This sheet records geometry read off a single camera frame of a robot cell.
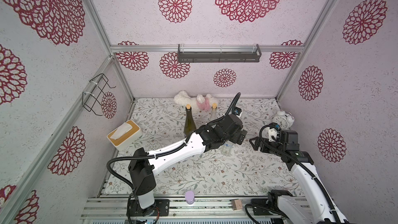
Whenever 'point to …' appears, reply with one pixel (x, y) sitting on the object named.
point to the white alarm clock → (285, 120)
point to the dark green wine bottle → (189, 125)
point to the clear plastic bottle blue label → (227, 148)
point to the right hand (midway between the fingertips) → (256, 139)
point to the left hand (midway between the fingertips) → (234, 128)
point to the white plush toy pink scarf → (201, 103)
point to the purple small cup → (189, 197)
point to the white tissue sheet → (122, 129)
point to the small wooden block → (237, 204)
